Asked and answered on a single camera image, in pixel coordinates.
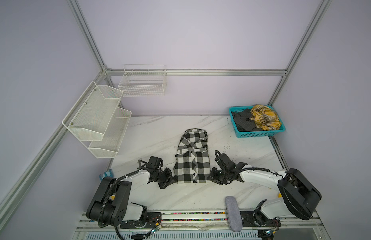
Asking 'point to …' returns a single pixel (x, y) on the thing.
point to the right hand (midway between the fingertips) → (207, 179)
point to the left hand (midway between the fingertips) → (176, 180)
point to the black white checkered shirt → (192, 164)
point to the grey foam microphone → (233, 213)
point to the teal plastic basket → (264, 133)
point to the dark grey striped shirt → (243, 122)
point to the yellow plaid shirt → (265, 117)
